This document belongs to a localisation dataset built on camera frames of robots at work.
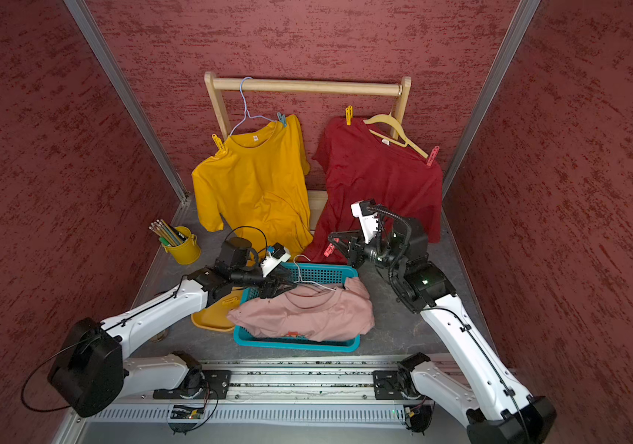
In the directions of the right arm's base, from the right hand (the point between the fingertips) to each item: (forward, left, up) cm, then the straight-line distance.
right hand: (329, 243), depth 65 cm
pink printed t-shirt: (-9, +4, -22) cm, 24 cm away
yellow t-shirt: (+30, +24, -8) cm, 39 cm away
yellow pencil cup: (+16, +50, -26) cm, 59 cm away
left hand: (-1, +12, -18) cm, 22 cm away
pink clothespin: (-1, 0, -1) cm, 2 cm away
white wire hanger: (+2, +9, -22) cm, 24 cm away
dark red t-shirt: (+34, -12, -3) cm, 36 cm away
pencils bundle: (+18, +54, -19) cm, 60 cm away
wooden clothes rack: (+45, +4, -31) cm, 55 cm away
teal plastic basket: (+6, -1, -27) cm, 28 cm away
